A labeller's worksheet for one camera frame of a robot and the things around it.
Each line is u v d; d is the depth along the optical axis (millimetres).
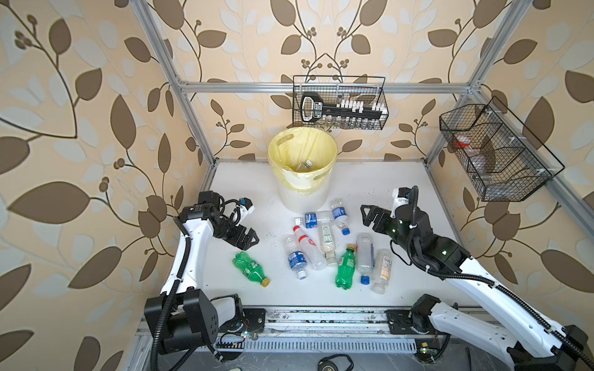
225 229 657
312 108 839
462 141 806
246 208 721
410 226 497
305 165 1035
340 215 951
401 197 641
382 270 799
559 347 381
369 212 650
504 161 724
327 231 896
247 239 694
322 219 940
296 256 825
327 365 654
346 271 805
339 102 811
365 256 873
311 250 848
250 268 805
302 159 1050
